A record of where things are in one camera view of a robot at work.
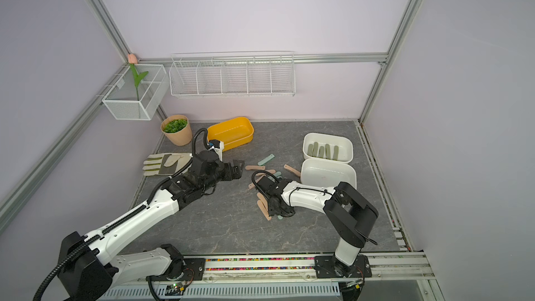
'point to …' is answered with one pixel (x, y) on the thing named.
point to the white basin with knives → (345, 143)
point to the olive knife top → (336, 153)
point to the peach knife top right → (292, 170)
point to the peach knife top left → (253, 167)
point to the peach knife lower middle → (263, 200)
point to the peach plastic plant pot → (180, 139)
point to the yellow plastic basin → (233, 133)
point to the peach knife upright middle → (251, 185)
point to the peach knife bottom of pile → (264, 210)
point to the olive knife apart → (310, 150)
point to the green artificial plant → (175, 125)
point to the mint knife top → (266, 159)
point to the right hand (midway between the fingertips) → (277, 208)
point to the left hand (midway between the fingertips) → (234, 164)
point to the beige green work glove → (165, 164)
